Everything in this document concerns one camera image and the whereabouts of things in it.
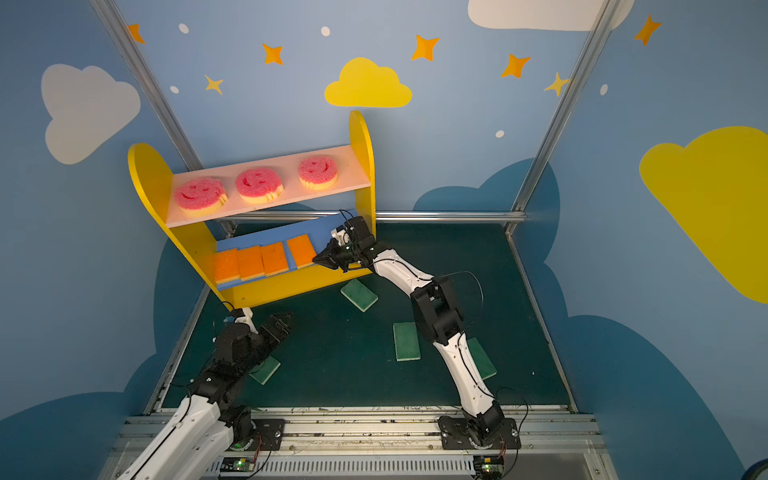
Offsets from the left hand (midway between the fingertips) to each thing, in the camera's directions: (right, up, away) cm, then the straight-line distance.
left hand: (286, 320), depth 83 cm
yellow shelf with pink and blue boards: (-18, +28, +19) cm, 38 cm away
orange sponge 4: (+1, +20, +12) cm, 23 cm away
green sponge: (+19, +5, +18) cm, 26 cm away
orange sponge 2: (-20, +15, +6) cm, 26 cm away
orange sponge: (-14, +16, +8) cm, 23 cm away
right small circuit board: (+53, -33, -11) cm, 64 cm away
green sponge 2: (+35, -8, +8) cm, 36 cm away
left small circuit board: (-8, -32, -12) cm, 35 cm away
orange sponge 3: (-6, +18, +8) cm, 20 cm away
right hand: (+6, +18, +7) cm, 20 cm away
